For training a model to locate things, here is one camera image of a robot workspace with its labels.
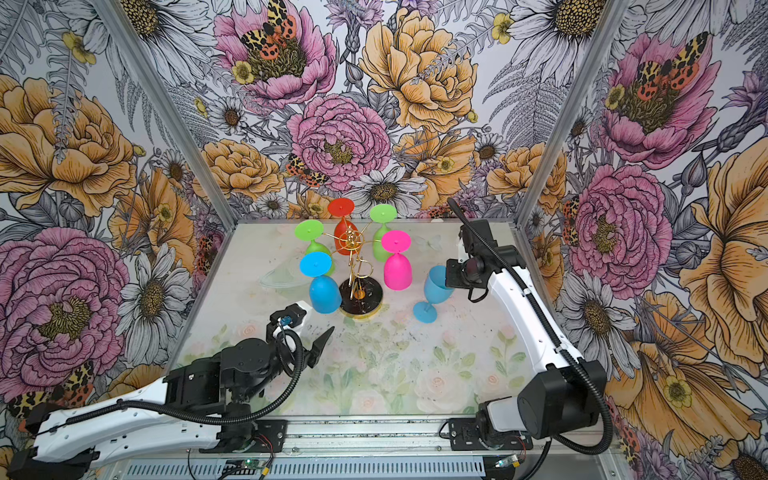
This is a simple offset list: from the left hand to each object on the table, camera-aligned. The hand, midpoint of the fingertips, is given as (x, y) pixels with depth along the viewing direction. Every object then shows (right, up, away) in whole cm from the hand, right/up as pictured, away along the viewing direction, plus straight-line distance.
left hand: (315, 324), depth 67 cm
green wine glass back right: (+15, +26, +15) cm, 33 cm away
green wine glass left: (-4, +22, +11) cm, 24 cm away
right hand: (+34, +7, +13) cm, 37 cm away
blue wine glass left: (0, +5, +10) cm, 11 cm away
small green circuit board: (-17, -33, +4) cm, 38 cm away
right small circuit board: (+45, -33, +4) cm, 56 cm away
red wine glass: (+6, +19, +9) cm, 22 cm away
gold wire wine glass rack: (+6, +1, +30) cm, 31 cm away
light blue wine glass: (+28, +6, +11) cm, 31 cm away
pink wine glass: (+18, +11, +16) cm, 27 cm away
